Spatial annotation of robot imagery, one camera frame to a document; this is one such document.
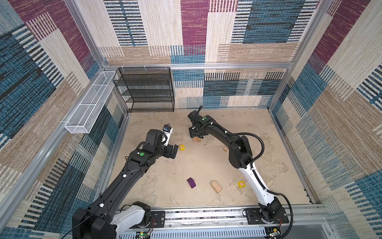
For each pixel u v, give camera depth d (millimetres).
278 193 684
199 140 1022
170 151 705
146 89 1093
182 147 970
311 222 730
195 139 1019
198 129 777
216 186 811
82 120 707
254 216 734
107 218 390
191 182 838
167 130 684
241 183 830
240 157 638
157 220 734
